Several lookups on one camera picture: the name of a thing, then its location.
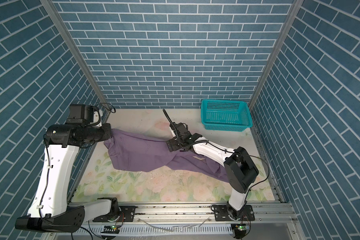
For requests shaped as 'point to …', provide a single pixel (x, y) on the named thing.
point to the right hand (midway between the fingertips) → (172, 140)
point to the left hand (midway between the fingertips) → (111, 131)
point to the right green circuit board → (239, 230)
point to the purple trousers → (133, 151)
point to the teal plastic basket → (228, 115)
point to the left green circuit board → (111, 229)
